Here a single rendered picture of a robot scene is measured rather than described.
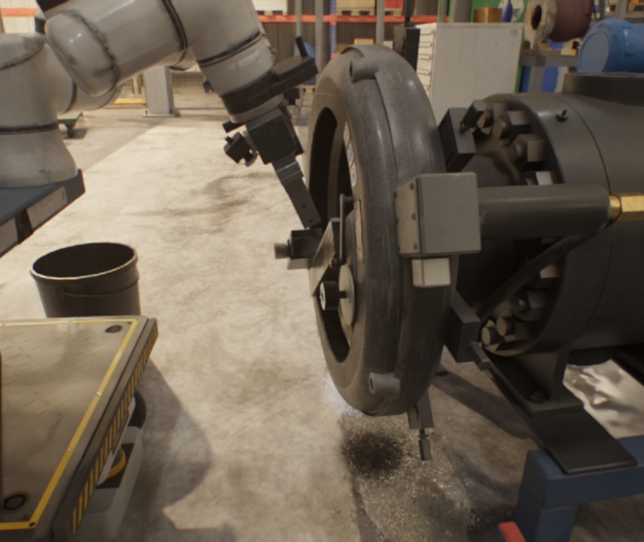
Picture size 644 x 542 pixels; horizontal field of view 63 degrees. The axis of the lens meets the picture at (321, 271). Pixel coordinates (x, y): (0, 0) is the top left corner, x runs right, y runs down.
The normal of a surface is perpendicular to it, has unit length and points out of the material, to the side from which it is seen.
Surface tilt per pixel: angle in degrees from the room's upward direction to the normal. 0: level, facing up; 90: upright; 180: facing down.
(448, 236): 68
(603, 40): 90
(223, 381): 0
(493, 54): 90
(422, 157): 53
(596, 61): 90
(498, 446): 0
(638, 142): 42
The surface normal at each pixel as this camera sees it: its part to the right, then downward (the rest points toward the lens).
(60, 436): 0.00, -0.92
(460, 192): 0.16, 0.01
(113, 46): 0.47, 0.37
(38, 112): 0.88, 0.20
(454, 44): 0.07, 0.40
